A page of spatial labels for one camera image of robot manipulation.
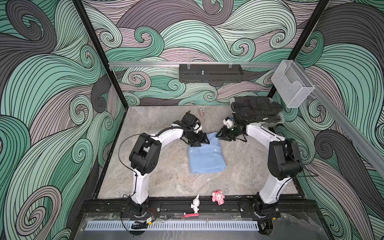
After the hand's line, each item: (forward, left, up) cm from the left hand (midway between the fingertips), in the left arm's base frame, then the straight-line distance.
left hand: (206, 143), depth 88 cm
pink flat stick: (-36, +11, -5) cm, 38 cm away
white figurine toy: (-31, +7, -6) cm, 33 cm away
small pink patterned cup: (+29, +1, -4) cm, 29 cm away
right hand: (+5, -7, 0) cm, 9 cm away
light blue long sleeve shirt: (-6, -2, -7) cm, 10 cm away
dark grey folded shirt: (+32, -40, -2) cm, 51 cm away
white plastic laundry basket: (+19, -52, 0) cm, 56 cm away
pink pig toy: (-28, -5, -6) cm, 29 cm away
